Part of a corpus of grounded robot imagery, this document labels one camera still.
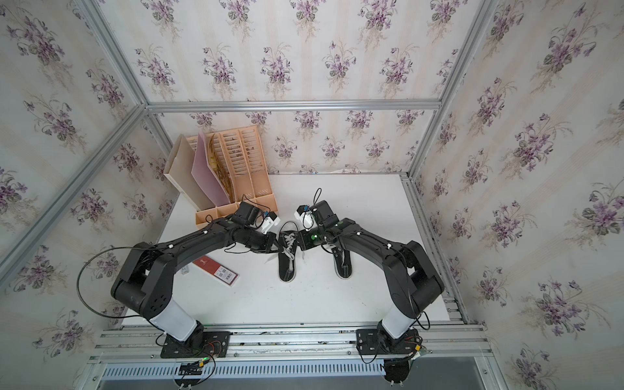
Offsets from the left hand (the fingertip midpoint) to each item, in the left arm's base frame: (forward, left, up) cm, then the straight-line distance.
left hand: (284, 250), depth 85 cm
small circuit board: (-33, +27, -12) cm, 44 cm away
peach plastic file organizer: (+46, +24, -5) cm, 52 cm away
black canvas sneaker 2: (-1, -1, -5) cm, 5 cm away
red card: (-4, +25, -8) cm, 26 cm away
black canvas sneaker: (-2, -22, -6) cm, 23 cm away
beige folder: (+21, +36, +19) cm, 46 cm away
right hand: (+3, -5, +1) cm, 6 cm away
